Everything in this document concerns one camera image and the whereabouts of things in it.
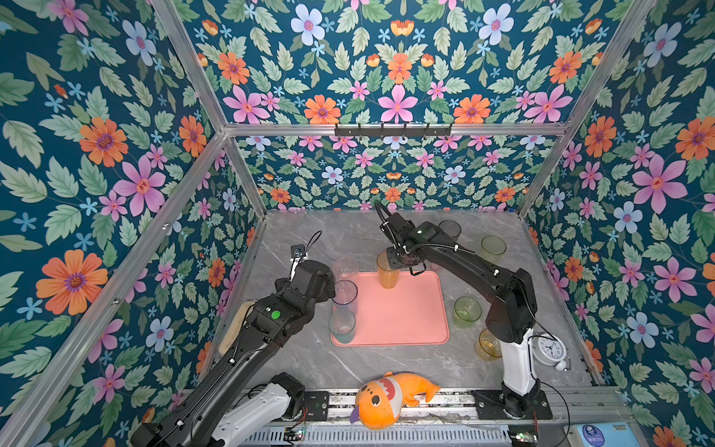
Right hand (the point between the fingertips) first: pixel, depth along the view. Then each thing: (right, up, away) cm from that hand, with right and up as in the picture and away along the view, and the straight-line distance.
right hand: (403, 254), depth 89 cm
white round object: (+42, -28, -9) cm, 51 cm away
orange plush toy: (-8, -34, -22) cm, 42 cm away
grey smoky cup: (+18, +9, +10) cm, 22 cm away
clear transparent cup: (-21, -6, +12) cm, 25 cm away
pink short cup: (+5, -1, -27) cm, 28 cm away
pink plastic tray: (+3, -20, +4) cm, 21 cm away
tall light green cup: (+29, +2, +1) cm, 30 cm away
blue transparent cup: (-18, -11, -9) cm, 23 cm away
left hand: (-25, -5, -15) cm, 30 cm away
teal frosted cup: (-20, -21, -5) cm, 29 cm away
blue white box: (+45, -41, -24) cm, 66 cm away
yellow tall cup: (-5, -9, +10) cm, 14 cm away
